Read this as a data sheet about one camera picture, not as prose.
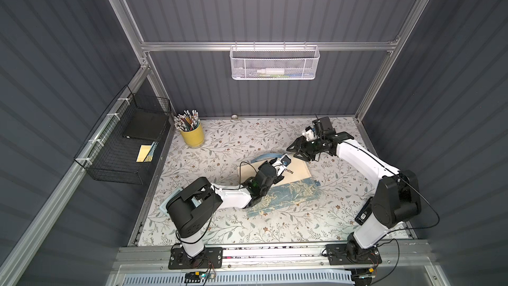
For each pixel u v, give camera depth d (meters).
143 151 0.74
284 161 0.74
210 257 0.74
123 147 0.79
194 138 1.00
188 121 0.99
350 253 0.67
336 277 0.71
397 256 0.72
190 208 0.47
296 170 0.95
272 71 0.93
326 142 0.64
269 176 0.66
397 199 0.46
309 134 0.83
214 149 1.07
